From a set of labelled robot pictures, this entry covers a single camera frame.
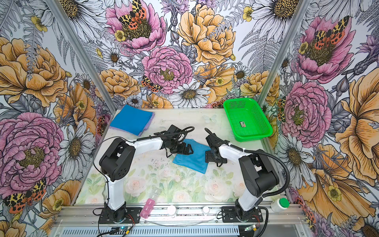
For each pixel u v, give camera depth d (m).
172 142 0.78
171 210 0.70
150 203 0.76
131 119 1.11
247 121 1.12
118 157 0.57
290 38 0.82
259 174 0.47
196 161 0.92
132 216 0.74
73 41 0.82
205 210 0.71
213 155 0.71
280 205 0.70
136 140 0.59
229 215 0.73
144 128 1.07
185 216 0.76
